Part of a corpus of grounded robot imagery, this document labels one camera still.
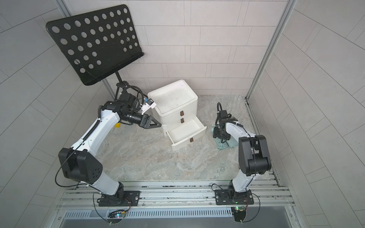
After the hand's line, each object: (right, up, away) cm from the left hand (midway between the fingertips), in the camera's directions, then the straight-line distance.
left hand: (159, 122), depth 73 cm
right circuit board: (+40, -44, -5) cm, 59 cm away
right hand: (+35, -10, +21) cm, 42 cm away
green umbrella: (+36, -15, +14) cm, 41 cm away
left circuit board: (-19, -43, -8) cm, 48 cm away
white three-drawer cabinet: (+8, +5, +8) cm, 12 cm away
